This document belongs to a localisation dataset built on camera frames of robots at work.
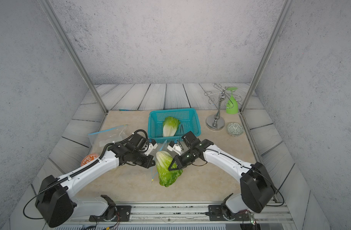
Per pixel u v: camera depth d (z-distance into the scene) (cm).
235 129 107
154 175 75
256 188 42
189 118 114
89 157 89
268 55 87
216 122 111
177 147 73
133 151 62
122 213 73
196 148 59
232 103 87
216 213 72
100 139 107
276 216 73
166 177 71
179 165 66
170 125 100
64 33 79
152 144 74
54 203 39
